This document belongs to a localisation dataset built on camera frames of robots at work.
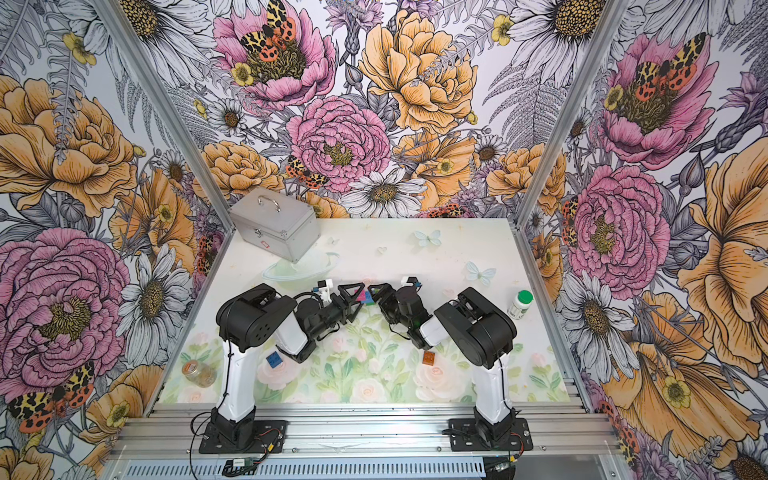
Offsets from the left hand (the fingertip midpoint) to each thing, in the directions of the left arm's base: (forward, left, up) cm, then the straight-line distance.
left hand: (366, 301), depth 94 cm
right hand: (+1, -1, -1) cm, 2 cm away
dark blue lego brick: (-17, +25, -3) cm, 31 cm away
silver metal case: (+25, +31, +10) cm, 41 cm away
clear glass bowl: (+17, +22, -6) cm, 28 cm away
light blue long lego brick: (0, -1, +1) cm, 1 cm away
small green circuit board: (-40, +27, -4) cm, 49 cm away
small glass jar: (-22, +42, 0) cm, 48 cm away
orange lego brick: (-17, -18, -2) cm, 25 cm away
